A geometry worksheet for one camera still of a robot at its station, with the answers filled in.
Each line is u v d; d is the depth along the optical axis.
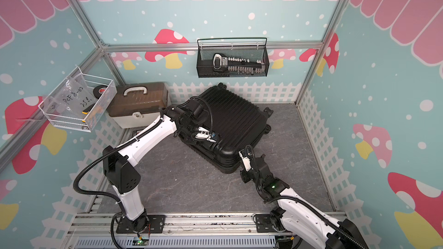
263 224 0.74
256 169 0.60
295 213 0.52
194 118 0.68
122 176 0.46
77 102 0.70
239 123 0.84
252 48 0.90
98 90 0.79
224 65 0.87
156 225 0.74
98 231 0.74
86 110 0.65
